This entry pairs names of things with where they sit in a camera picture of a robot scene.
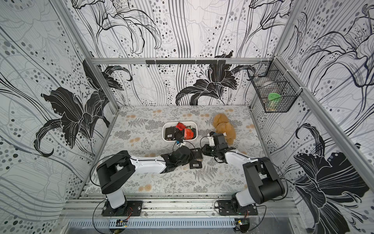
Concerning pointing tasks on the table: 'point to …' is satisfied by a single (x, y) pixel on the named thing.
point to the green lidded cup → (273, 102)
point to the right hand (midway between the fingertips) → (204, 147)
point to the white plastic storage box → (193, 124)
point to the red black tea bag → (188, 133)
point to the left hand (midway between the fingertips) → (197, 156)
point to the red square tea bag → (180, 126)
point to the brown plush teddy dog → (220, 122)
